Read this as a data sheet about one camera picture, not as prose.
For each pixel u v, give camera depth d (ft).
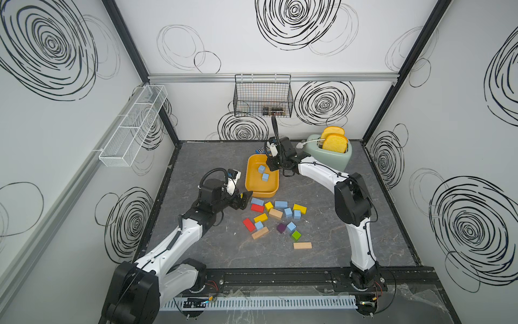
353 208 1.80
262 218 2.93
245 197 2.41
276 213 2.93
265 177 3.35
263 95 4.06
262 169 3.37
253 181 3.42
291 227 2.78
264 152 2.71
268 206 2.99
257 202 3.09
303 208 3.00
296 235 2.71
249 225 2.87
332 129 3.09
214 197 1.99
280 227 2.83
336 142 3.07
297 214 2.92
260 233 2.78
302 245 2.72
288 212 2.92
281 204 3.08
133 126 2.37
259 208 3.04
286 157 2.49
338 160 3.10
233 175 2.28
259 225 2.83
